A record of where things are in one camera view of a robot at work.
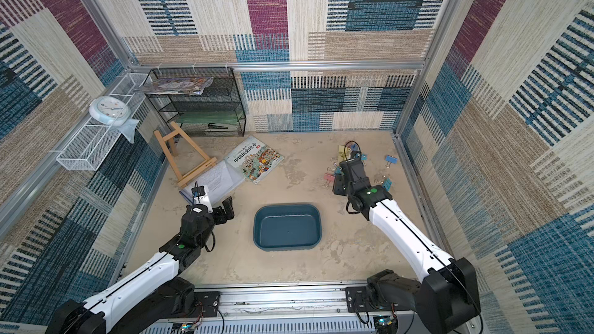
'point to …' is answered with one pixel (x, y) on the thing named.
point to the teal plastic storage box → (292, 227)
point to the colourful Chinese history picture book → (255, 159)
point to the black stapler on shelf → (213, 125)
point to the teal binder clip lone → (387, 183)
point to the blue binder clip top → (355, 147)
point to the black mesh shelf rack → (202, 102)
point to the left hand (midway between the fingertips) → (220, 199)
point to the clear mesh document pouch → (220, 178)
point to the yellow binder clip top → (343, 153)
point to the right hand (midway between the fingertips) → (343, 176)
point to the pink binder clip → (329, 177)
